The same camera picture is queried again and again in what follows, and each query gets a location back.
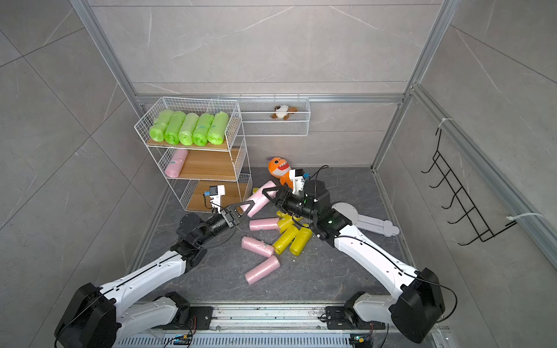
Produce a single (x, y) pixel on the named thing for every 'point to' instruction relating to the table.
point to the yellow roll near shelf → (254, 190)
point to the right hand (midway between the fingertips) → (265, 194)
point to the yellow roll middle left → (285, 239)
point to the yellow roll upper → (283, 217)
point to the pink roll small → (176, 163)
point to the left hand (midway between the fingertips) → (254, 204)
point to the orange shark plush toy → (280, 168)
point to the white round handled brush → (384, 227)
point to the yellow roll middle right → (301, 241)
